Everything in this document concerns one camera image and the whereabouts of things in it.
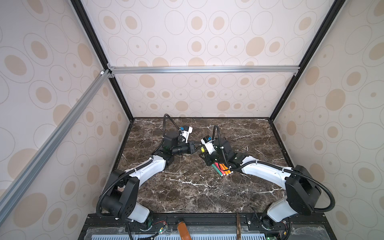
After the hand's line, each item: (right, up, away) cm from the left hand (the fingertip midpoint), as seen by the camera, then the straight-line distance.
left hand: (205, 143), depth 78 cm
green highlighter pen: (+8, -17, +14) cm, 24 cm away
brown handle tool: (-11, -40, -9) cm, 42 cm away
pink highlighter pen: (+6, -10, -4) cm, 12 cm away
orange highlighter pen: (+8, -9, -17) cm, 21 cm away
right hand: (+1, -6, +6) cm, 9 cm away
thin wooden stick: (+16, -40, -6) cm, 43 cm away
